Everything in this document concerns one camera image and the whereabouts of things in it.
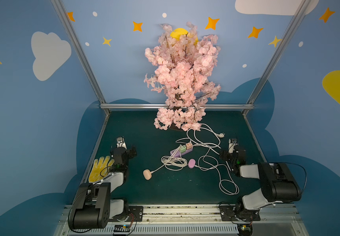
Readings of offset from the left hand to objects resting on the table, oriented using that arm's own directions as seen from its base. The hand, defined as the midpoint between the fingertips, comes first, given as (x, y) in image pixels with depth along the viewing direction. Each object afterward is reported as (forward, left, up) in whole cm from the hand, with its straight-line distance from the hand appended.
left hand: (125, 144), depth 90 cm
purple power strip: (-3, -33, -6) cm, 34 cm away
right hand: (+3, -69, -7) cm, 69 cm away
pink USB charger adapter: (+2, -40, -3) cm, 40 cm away
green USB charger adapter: (0, -36, -4) cm, 37 cm away
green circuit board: (-42, -5, -12) cm, 44 cm away
